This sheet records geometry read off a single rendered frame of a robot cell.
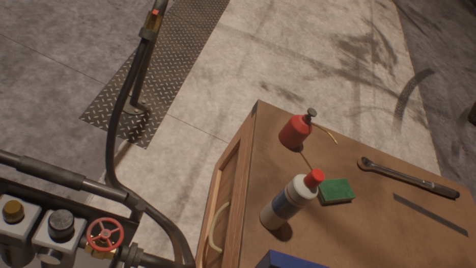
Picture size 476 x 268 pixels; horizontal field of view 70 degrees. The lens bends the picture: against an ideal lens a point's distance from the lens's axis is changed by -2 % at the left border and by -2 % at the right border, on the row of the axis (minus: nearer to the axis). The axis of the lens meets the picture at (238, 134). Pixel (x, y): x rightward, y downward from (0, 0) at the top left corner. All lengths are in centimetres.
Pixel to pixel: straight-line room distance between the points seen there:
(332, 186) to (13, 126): 116
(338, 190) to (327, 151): 18
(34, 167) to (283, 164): 67
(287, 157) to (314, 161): 10
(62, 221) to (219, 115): 115
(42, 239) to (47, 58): 112
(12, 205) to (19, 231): 5
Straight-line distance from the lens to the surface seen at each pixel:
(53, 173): 74
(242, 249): 87
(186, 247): 116
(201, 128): 167
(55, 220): 76
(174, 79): 183
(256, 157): 103
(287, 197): 82
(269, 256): 76
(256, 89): 204
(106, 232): 76
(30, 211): 83
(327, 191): 107
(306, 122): 107
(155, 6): 121
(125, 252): 81
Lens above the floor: 120
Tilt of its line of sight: 44 degrees down
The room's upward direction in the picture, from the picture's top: 34 degrees clockwise
